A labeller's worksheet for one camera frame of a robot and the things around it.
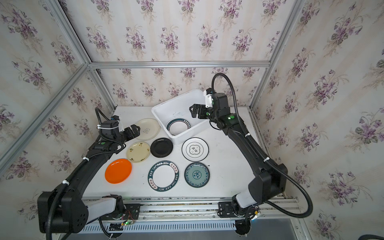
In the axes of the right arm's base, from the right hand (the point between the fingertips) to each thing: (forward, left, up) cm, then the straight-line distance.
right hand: (195, 108), depth 76 cm
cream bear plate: (+12, +33, -31) cm, 47 cm away
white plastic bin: (+24, +15, -31) cm, 42 cm away
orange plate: (-20, +46, -31) cm, 59 cm away
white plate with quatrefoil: (-6, 0, -31) cm, 32 cm away
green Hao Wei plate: (-23, +19, -31) cm, 43 cm away
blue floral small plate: (-23, -1, -32) cm, 39 cm away
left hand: (-3, +36, -12) cm, 38 cm away
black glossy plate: (-5, +22, -31) cm, 38 cm away
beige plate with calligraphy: (-8, +36, -30) cm, 48 cm away
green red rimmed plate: (+14, +12, -31) cm, 36 cm away
